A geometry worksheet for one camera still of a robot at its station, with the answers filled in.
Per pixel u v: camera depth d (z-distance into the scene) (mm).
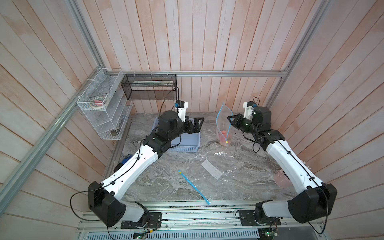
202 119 669
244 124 668
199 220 746
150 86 892
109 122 777
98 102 728
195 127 626
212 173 903
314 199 393
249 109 685
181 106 601
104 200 381
